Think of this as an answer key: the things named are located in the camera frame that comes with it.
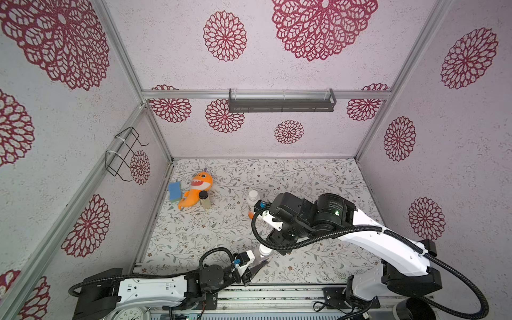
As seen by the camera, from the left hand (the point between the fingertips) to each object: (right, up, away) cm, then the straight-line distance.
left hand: (262, 256), depth 72 cm
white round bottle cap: (-3, +21, +11) cm, 24 cm away
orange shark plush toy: (-30, +26, +28) cm, 49 cm away
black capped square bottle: (-26, +18, +21) cm, 38 cm away
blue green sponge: (-45, +21, +32) cm, 59 cm away
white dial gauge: (-45, -18, -3) cm, 49 cm away
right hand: (+3, +12, -10) cm, 16 cm away
